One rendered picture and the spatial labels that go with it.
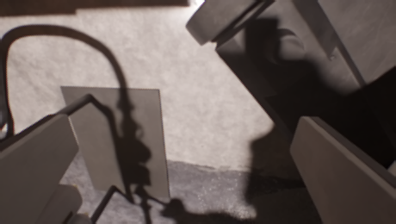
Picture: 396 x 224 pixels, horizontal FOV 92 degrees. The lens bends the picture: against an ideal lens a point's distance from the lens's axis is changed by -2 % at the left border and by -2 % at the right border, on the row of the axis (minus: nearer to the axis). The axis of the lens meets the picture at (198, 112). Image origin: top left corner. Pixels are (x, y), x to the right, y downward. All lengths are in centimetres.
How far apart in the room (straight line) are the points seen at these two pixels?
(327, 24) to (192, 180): 58
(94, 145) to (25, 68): 30
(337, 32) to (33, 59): 72
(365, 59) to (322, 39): 10
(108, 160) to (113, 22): 44
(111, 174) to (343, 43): 75
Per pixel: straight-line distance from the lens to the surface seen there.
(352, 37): 38
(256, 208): 81
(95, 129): 70
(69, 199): 49
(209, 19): 31
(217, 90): 53
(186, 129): 60
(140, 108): 59
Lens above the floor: 50
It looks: 63 degrees down
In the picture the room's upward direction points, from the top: 165 degrees counter-clockwise
